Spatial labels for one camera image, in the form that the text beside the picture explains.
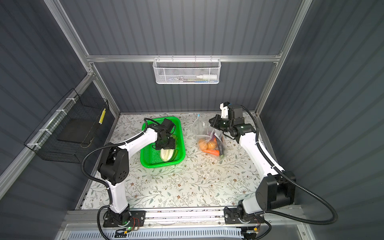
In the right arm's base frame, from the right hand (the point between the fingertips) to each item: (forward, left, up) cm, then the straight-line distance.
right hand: (210, 121), depth 80 cm
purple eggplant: (-7, -1, -5) cm, 9 cm away
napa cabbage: (-10, +25, -19) cm, 33 cm away
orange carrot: (-7, -4, -22) cm, 23 cm away
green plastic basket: (-8, +38, -26) cm, 46 cm away
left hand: (-3, +26, -20) cm, 33 cm away
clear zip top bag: (+3, +5, -12) cm, 13 cm away
